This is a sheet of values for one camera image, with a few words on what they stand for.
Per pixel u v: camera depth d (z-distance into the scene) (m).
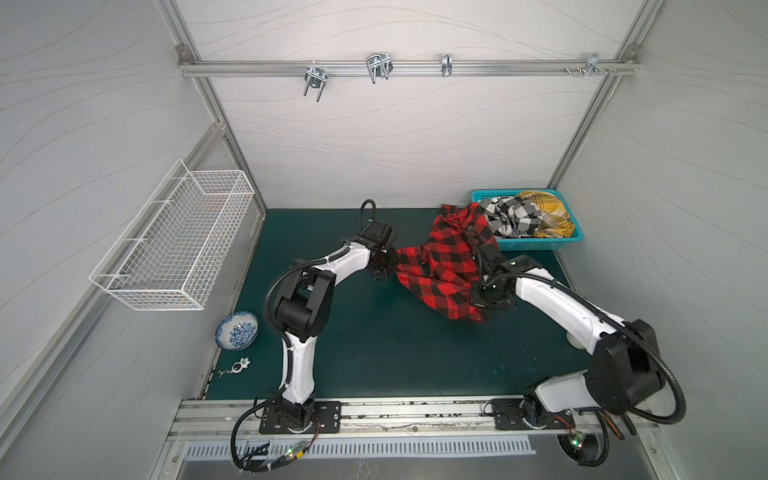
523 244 1.02
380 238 0.80
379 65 0.77
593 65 0.76
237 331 0.87
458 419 0.74
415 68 0.79
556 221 1.02
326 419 0.74
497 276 0.60
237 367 0.80
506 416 0.73
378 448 0.70
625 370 0.42
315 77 0.79
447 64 0.78
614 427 0.72
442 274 0.93
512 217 1.07
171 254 0.69
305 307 0.53
